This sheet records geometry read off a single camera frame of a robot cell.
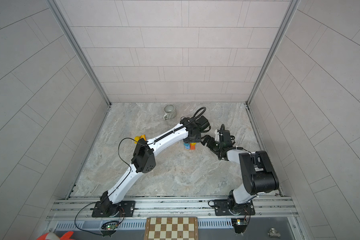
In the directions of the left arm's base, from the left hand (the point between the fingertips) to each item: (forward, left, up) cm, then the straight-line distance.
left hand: (200, 138), depth 90 cm
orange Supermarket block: (+4, +36, -5) cm, 37 cm away
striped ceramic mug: (+20, +20, +1) cm, 28 cm away
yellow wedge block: (+4, +41, -6) cm, 41 cm away
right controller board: (-42, -17, -5) cm, 45 cm away
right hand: (0, -3, -4) cm, 4 cm away
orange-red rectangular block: (-4, +4, -4) cm, 7 cm away
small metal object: (-45, -30, -3) cm, 54 cm away
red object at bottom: (-47, +58, -1) cm, 74 cm away
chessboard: (-43, +15, -2) cm, 46 cm away
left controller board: (-44, +42, -3) cm, 60 cm away
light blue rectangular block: (-3, +8, -4) cm, 9 cm away
